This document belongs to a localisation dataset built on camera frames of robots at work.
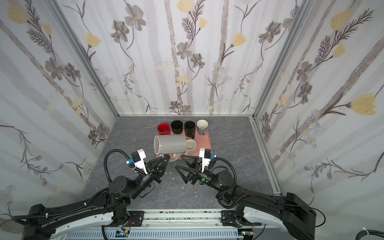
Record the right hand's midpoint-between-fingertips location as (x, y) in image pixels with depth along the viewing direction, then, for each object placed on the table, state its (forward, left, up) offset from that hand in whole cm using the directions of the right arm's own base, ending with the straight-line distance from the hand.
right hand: (177, 163), depth 58 cm
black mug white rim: (+38, -4, -27) cm, 47 cm away
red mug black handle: (+39, +15, -31) cm, 53 cm away
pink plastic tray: (+30, -13, -32) cm, 45 cm away
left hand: (+4, +5, +1) cm, 6 cm away
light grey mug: (+40, -12, -26) cm, 50 cm away
